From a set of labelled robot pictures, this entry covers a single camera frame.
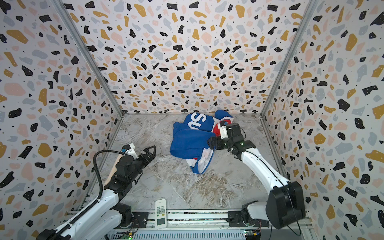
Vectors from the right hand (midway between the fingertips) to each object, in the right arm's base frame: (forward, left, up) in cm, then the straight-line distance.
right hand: (211, 138), depth 82 cm
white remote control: (-34, +26, -18) cm, 47 cm away
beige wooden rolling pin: (-13, +57, -16) cm, 61 cm away
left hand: (-6, +32, -1) cm, 33 cm away
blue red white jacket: (+6, +14, -12) cm, 19 cm away
